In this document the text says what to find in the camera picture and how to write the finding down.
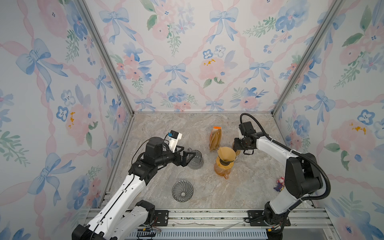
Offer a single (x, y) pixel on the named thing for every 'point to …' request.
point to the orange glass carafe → (223, 169)
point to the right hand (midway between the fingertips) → (237, 144)
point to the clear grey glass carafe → (197, 162)
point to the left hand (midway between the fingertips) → (189, 150)
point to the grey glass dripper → (182, 191)
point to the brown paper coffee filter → (226, 154)
